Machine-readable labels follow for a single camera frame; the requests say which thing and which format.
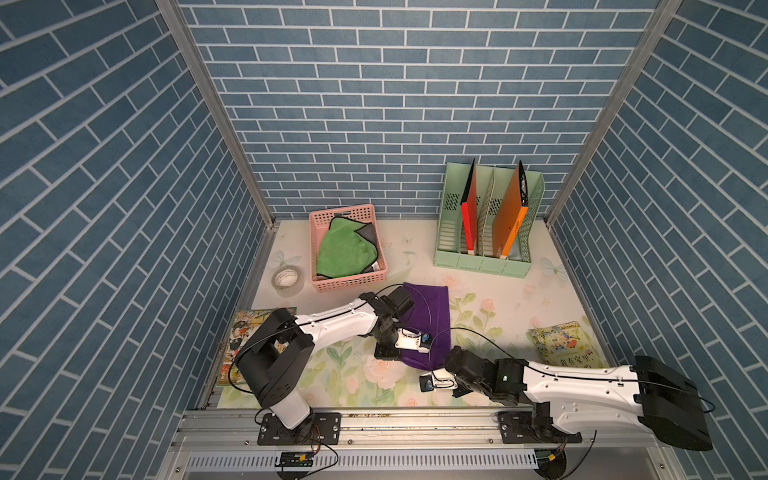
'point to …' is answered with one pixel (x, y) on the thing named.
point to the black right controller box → (551, 463)
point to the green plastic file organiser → (450, 246)
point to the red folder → (469, 209)
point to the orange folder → (510, 213)
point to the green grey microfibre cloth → (346, 248)
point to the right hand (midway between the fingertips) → (442, 362)
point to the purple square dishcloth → (430, 314)
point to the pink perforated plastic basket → (318, 222)
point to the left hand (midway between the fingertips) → (404, 352)
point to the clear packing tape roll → (287, 280)
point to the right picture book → (567, 344)
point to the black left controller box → (295, 459)
